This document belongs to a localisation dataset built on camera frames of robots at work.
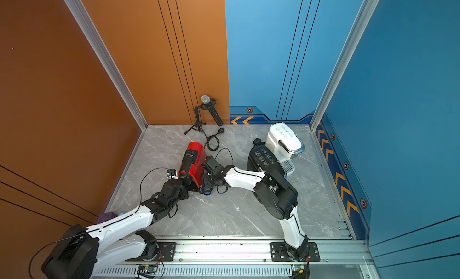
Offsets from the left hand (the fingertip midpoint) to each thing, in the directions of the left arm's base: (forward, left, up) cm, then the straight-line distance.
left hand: (186, 183), depth 89 cm
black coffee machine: (+3, -36, +19) cm, 41 cm away
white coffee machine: (+12, -47, +18) cm, 52 cm away
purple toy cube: (-17, +32, 0) cm, 36 cm away
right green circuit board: (-34, -52, -7) cm, 62 cm away
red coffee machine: (+1, -5, +14) cm, 15 cm away
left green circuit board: (-35, +11, -6) cm, 37 cm away
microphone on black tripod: (+41, -8, +18) cm, 45 cm away
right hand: (+2, -9, -1) cm, 10 cm away
